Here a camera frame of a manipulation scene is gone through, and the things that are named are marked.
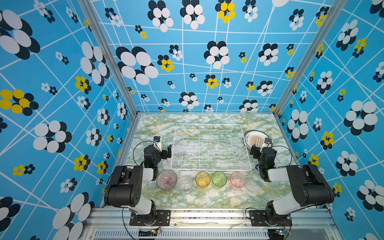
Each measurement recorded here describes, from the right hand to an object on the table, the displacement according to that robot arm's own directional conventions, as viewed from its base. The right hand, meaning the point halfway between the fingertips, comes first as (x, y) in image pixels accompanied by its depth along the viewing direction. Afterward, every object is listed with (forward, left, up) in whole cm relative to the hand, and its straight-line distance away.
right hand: (264, 146), depth 93 cm
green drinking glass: (-19, +29, -4) cm, 35 cm away
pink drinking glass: (-20, +19, -5) cm, 28 cm away
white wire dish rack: (+3, +37, -5) cm, 37 cm away
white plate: (+9, +3, -3) cm, 10 cm away
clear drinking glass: (-22, +49, -5) cm, 54 cm away
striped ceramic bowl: (-20, +60, -4) cm, 63 cm away
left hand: (+1, +63, +2) cm, 63 cm away
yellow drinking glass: (-19, +39, -5) cm, 44 cm away
